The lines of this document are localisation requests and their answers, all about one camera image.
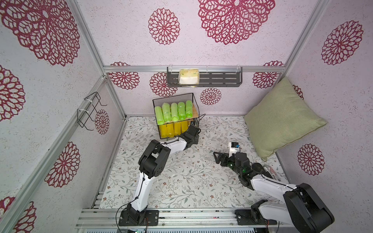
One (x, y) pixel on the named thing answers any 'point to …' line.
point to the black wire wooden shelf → (177, 98)
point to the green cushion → (282, 118)
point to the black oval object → (258, 168)
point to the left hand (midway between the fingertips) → (192, 135)
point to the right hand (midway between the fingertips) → (217, 152)
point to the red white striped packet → (272, 173)
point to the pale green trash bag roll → (174, 112)
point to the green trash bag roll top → (166, 110)
